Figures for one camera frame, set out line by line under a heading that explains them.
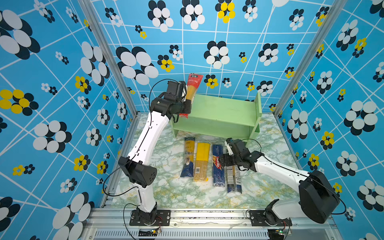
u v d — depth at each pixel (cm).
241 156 66
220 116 81
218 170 87
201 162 91
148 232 71
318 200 42
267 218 66
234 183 82
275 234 70
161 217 73
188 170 87
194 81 79
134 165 45
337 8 68
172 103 53
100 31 77
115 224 74
